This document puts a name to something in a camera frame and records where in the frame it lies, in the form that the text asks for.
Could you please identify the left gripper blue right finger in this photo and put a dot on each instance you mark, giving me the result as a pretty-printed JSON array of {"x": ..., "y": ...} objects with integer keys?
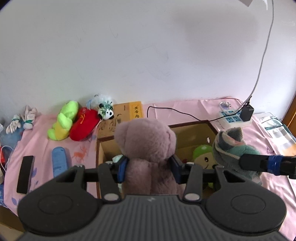
[{"x": 184, "y": 172}]

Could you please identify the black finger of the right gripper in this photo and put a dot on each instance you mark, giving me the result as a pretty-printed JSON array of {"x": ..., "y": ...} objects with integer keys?
[{"x": 277, "y": 165}]

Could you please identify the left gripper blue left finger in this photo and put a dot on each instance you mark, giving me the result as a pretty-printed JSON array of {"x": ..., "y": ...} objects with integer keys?
[{"x": 114, "y": 171}]

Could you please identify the green smiling plush toy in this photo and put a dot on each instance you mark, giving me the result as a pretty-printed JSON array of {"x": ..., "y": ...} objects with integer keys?
[{"x": 203, "y": 155}]

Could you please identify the pink plush bear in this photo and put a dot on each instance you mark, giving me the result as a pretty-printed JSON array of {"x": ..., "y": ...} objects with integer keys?
[{"x": 148, "y": 144}]

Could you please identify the grey teal plush cloth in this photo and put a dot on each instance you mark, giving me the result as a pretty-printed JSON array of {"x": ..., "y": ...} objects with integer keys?
[{"x": 227, "y": 149}]

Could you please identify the light green cloth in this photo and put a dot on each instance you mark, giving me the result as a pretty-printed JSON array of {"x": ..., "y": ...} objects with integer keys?
[{"x": 117, "y": 158}]

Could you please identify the brown cardboard box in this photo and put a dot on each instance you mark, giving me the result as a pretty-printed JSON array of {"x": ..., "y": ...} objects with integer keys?
[{"x": 189, "y": 136}]

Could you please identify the brown yellow book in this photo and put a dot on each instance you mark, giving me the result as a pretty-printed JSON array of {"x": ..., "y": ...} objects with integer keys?
[{"x": 122, "y": 112}]

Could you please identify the small panda plush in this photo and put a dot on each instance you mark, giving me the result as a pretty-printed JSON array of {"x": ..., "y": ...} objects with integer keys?
[{"x": 105, "y": 111}]

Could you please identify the red plush pillow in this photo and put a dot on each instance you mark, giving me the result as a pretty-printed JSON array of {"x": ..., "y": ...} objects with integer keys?
[{"x": 86, "y": 121}]

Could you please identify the blue cylindrical case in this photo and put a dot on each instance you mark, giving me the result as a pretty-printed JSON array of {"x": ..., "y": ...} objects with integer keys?
[{"x": 59, "y": 161}]

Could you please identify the black power adapter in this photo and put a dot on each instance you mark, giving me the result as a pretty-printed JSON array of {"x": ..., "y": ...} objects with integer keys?
[{"x": 246, "y": 112}]

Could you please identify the white power strip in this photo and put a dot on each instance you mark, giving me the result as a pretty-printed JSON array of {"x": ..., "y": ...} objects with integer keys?
[{"x": 230, "y": 120}]

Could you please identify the green yellow plush toy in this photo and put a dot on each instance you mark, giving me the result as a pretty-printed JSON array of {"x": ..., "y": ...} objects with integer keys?
[{"x": 61, "y": 128}]

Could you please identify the white blue fluffy toy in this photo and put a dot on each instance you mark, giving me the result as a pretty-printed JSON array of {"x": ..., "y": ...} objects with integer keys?
[{"x": 99, "y": 101}]

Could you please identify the black phone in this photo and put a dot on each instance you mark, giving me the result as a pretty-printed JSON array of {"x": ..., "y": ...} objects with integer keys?
[{"x": 24, "y": 177}]

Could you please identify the white knotted rope toy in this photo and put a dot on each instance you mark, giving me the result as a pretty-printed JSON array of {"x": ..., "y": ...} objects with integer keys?
[{"x": 25, "y": 120}]

